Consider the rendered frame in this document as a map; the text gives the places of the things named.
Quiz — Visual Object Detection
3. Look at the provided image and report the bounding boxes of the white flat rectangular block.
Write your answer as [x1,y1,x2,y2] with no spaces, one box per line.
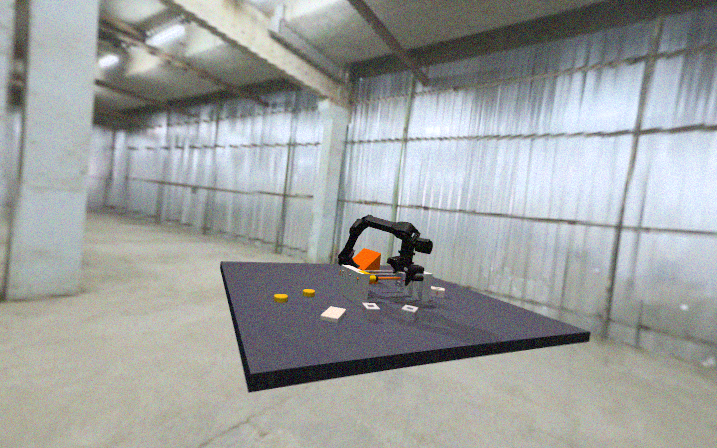
[320,306,346,323]

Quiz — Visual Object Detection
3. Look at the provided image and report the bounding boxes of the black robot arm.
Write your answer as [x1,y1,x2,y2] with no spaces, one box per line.
[338,215,433,268]

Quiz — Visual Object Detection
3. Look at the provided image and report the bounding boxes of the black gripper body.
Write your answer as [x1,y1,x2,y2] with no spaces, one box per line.
[387,249,424,274]

